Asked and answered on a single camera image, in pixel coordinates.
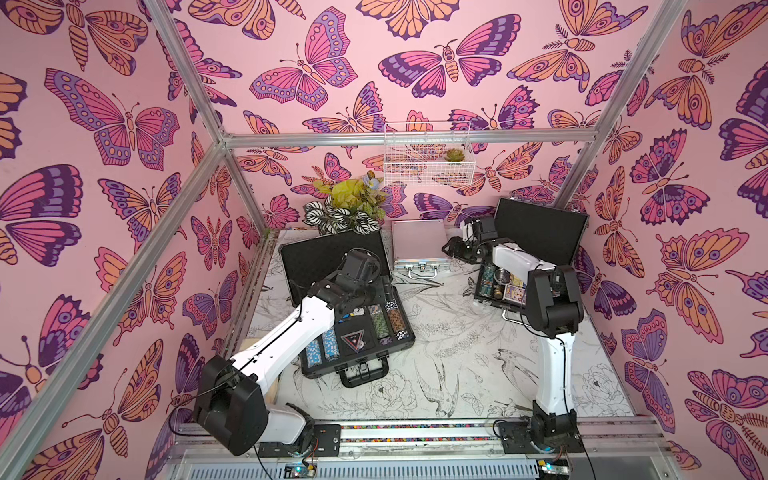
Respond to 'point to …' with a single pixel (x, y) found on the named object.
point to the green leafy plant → (354, 195)
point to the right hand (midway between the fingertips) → (451, 246)
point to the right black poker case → (551, 235)
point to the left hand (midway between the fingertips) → (387, 287)
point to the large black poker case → (358, 346)
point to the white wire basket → (428, 153)
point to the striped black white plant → (330, 219)
